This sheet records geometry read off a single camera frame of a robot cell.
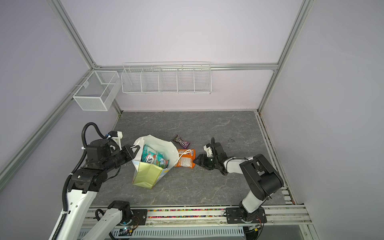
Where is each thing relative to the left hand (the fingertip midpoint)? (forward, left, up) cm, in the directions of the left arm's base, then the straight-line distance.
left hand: (140, 148), depth 69 cm
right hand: (+2, -26, -24) cm, 35 cm away
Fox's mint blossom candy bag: (0, -3, -8) cm, 8 cm away
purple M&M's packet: (+16, -19, -24) cm, 35 cm away
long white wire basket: (+53, -8, +2) cm, 54 cm away
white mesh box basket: (+48, +36, -2) cm, 60 cm away
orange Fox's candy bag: (+5, -21, -24) cm, 32 cm away
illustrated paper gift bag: (-9, -2, -11) cm, 14 cm away
